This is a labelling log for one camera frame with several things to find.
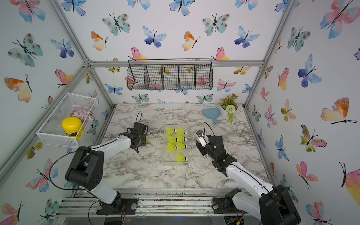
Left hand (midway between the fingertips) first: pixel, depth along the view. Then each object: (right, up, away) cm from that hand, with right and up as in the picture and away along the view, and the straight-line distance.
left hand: (141, 139), depth 95 cm
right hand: (+40, +4, -12) cm, 42 cm away
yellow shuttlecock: (+26, +5, +6) cm, 27 cm away
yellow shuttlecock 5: (+27, -4, -2) cm, 27 cm away
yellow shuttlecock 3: (+27, 0, +2) cm, 27 cm away
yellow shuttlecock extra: (+20, -5, -3) cm, 21 cm away
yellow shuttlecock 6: (+26, -11, -6) cm, 29 cm away
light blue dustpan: (+52, +19, +23) cm, 59 cm away
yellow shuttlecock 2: (+18, +5, +5) cm, 19 cm away
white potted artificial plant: (+60, +22, +4) cm, 64 cm away
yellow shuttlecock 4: (+20, 0, 0) cm, 20 cm away
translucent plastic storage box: (+23, -3, -1) cm, 23 cm away
